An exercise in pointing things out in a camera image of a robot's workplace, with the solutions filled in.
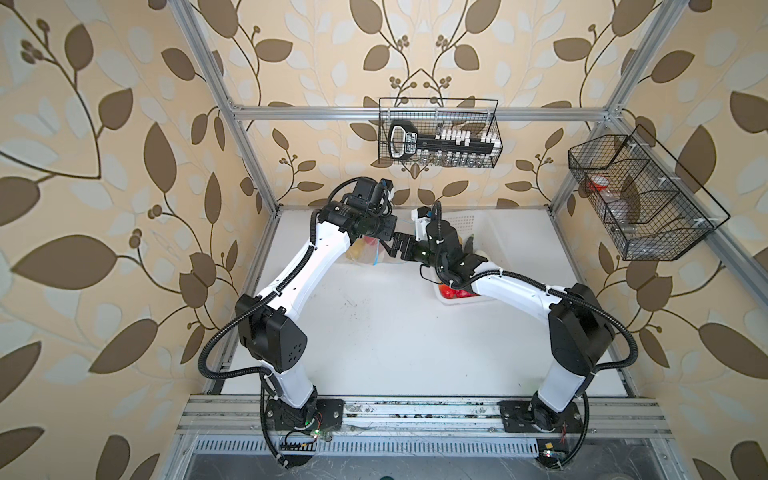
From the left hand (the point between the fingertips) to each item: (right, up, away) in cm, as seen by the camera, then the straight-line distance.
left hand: (391, 221), depth 80 cm
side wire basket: (+65, +3, -6) cm, 65 cm away
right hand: (0, -6, +3) cm, 6 cm away
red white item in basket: (+57, +11, +1) cm, 58 cm away
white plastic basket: (+46, -6, +32) cm, 56 cm away
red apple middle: (+18, -22, +14) cm, 31 cm away
